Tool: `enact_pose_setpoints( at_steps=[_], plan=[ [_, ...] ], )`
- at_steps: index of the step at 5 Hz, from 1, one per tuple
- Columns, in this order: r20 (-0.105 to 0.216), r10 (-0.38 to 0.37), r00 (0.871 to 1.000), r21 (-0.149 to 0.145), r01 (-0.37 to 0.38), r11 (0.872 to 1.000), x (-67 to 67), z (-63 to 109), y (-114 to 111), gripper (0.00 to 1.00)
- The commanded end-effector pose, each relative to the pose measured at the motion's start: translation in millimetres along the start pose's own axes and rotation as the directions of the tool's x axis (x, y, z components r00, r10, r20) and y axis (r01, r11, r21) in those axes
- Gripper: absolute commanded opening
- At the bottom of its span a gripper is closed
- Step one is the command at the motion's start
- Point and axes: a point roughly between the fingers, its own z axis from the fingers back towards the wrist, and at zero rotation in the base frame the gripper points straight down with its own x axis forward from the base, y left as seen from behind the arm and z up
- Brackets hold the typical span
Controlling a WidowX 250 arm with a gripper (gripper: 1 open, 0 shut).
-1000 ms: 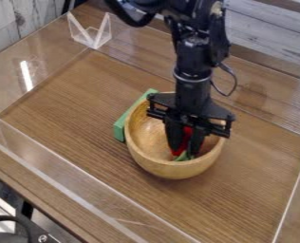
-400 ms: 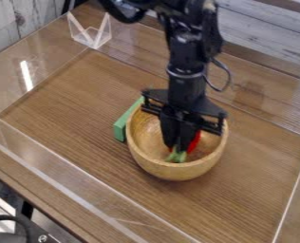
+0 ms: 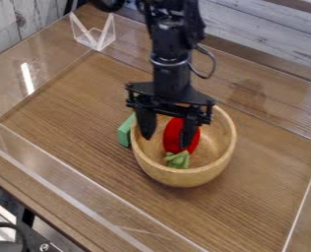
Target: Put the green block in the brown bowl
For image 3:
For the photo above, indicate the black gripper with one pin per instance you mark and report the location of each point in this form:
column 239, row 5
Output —
column 169, row 95

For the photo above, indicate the red toy strawberry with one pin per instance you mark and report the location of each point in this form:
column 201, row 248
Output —
column 177, row 156

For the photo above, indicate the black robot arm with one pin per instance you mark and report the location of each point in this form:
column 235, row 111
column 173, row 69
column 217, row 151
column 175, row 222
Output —
column 175, row 29

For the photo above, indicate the green block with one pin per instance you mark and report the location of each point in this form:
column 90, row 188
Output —
column 123, row 131

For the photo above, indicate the brown wooden bowl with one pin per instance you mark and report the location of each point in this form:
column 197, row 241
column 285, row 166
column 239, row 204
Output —
column 194, row 165

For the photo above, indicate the clear acrylic corner bracket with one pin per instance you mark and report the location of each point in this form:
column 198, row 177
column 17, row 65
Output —
column 94, row 38

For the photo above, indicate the black equipment with cable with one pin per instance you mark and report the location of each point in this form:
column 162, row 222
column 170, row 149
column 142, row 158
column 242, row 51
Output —
column 28, row 240

